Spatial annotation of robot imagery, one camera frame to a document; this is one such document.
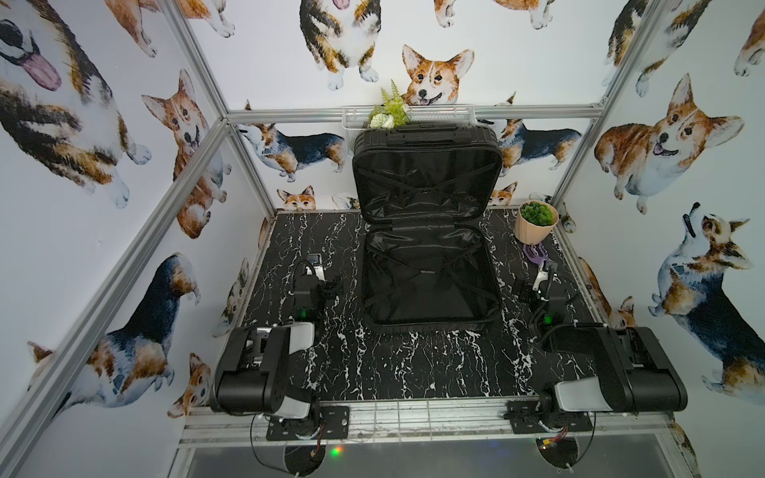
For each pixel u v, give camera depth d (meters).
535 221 1.03
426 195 1.02
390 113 0.83
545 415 0.68
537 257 1.07
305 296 0.70
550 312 0.70
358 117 0.91
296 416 0.60
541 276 0.81
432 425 0.74
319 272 0.81
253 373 0.45
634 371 0.45
